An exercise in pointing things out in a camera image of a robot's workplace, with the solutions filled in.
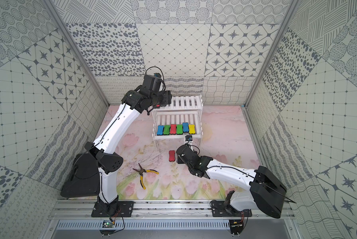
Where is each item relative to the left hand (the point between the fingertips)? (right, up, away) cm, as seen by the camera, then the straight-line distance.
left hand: (166, 92), depth 77 cm
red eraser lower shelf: (+3, -20, +10) cm, 23 cm away
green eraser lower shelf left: (-1, -20, +11) cm, 23 cm away
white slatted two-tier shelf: (+8, -13, +21) cm, 26 cm away
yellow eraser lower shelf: (+14, -21, +12) cm, 28 cm away
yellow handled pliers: (-16, -45, +9) cm, 48 cm away
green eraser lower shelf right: (+7, -20, +12) cm, 24 cm away
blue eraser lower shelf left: (-5, -21, +12) cm, 24 cm away
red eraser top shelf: (+1, -38, +17) cm, 41 cm away
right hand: (+9, -33, +7) cm, 35 cm away
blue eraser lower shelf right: (+10, -19, +13) cm, 25 cm away
